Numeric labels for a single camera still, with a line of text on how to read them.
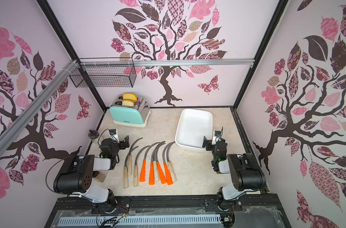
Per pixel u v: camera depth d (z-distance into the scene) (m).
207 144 0.85
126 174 0.83
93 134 0.90
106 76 1.22
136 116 0.98
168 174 0.83
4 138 0.51
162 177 0.83
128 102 0.98
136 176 0.83
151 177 0.82
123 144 0.85
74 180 0.45
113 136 0.79
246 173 0.46
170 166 0.87
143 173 0.85
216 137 0.78
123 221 0.70
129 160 0.90
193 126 1.07
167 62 0.93
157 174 0.83
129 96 1.01
